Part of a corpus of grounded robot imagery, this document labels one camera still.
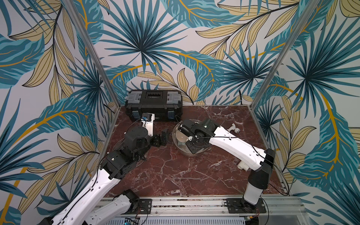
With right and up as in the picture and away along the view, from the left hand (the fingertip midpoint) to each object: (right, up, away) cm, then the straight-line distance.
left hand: (158, 130), depth 66 cm
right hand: (+18, -9, +10) cm, 22 cm away
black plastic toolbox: (0, +15, +31) cm, 35 cm away
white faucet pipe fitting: (+49, -1, +39) cm, 63 cm away
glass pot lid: (-16, -22, +23) cm, 36 cm away
